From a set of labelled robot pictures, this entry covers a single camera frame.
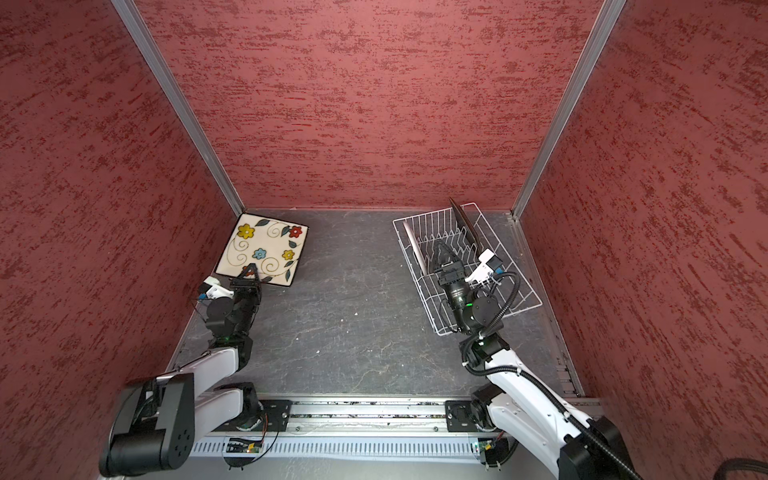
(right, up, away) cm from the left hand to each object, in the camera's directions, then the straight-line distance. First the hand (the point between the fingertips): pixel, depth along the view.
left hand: (259, 267), depth 83 cm
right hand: (+47, +5, -13) cm, 50 cm away
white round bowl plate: (+46, +3, +5) cm, 46 cm away
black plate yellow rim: (+65, +13, +23) cm, 70 cm away
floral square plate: (+3, +6, +4) cm, 8 cm away
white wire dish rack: (+57, +13, +27) cm, 65 cm away
